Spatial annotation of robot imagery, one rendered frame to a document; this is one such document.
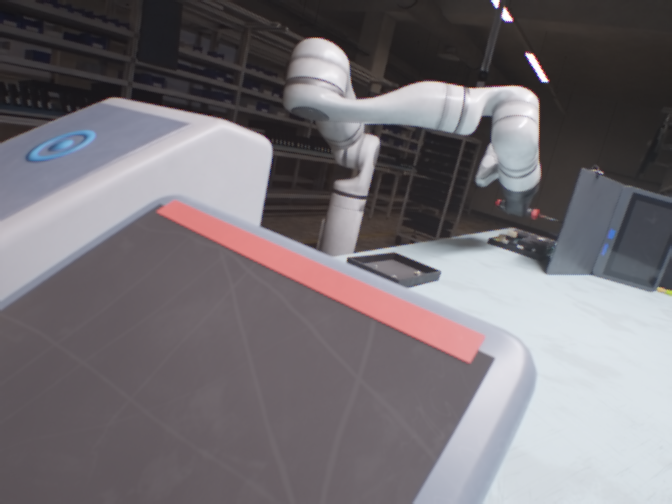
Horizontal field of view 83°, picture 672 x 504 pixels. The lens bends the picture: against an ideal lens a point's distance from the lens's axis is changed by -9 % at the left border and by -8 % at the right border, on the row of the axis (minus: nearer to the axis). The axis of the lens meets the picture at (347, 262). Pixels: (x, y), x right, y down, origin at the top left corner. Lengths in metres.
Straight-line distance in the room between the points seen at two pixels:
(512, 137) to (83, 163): 0.57
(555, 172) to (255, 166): 12.12
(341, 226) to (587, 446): 0.83
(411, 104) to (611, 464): 0.51
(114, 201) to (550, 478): 0.26
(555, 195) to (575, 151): 1.24
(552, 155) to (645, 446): 12.06
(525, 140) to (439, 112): 0.13
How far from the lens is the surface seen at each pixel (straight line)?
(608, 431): 0.36
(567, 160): 12.29
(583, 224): 0.92
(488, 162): 0.85
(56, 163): 0.22
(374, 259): 0.57
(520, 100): 0.69
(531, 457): 0.28
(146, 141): 0.21
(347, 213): 1.04
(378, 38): 7.52
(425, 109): 0.64
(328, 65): 0.64
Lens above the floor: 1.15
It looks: 16 degrees down
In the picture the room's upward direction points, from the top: 13 degrees clockwise
